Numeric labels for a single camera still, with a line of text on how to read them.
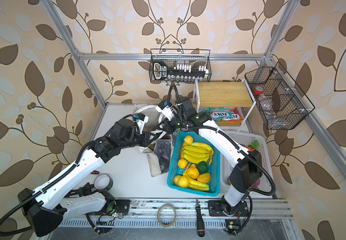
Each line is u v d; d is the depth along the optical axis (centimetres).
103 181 83
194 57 91
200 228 68
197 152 90
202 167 82
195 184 76
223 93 81
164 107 64
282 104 73
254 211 72
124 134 55
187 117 59
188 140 89
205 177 80
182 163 85
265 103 71
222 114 87
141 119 64
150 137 69
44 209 39
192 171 81
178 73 84
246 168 42
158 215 69
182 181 75
